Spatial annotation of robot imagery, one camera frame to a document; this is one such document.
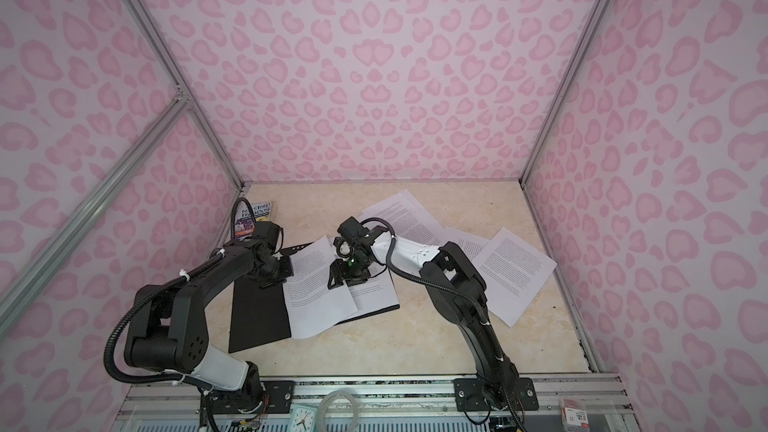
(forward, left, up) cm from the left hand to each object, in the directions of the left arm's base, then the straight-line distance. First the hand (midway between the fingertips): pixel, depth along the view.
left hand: (288, 272), depth 91 cm
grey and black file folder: (-12, +5, 0) cm, 13 cm away
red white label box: (-38, -72, -1) cm, 82 cm away
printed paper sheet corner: (-5, -26, -5) cm, 27 cm away
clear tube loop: (-34, -15, 0) cm, 37 cm away
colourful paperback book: (+19, +19, -2) cm, 27 cm away
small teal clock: (-36, -10, -2) cm, 38 cm away
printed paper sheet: (-9, -8, -3) cm, 12 cm away
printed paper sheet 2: (+1, -70, -5) cm, 70 cm away
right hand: (-4, -16, +2) cm, 16 cm away
